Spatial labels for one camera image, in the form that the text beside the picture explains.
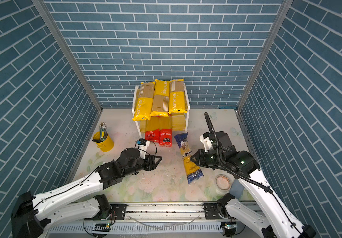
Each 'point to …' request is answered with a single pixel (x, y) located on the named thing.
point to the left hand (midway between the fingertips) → (162, 160)
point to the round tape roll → (223, 182)
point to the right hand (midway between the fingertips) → (192, 159)
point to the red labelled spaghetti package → (165, 131)
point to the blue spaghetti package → (193, 170)
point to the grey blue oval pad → (236, 189)
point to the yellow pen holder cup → (106, 145)
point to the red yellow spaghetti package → (151, 132)
